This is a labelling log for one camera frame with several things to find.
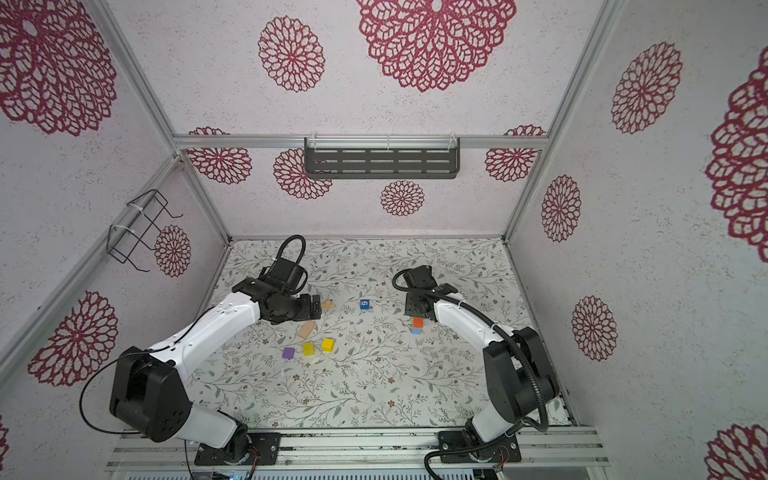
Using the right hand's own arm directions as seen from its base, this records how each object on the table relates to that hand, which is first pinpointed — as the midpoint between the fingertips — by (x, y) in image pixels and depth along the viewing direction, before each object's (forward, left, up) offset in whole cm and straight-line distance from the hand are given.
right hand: (417, 302), depth 91 cm
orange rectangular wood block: (-4, 0, -6) cm, 7 cm away
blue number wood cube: (+4, +17, -8) cm, 19 cm away
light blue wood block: (-5, 0, -9) cm, 11 cm away
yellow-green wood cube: (-13, +32, -7) cm, 36 cm away
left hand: (-8, +32, +3) cm, 33 cm away
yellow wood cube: (-12, +27, -7) cm, 30 cm away
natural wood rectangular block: (-6, +35, -8) cm, 36 cm away
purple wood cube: (-14, +39, -8) cm, 42 cm away
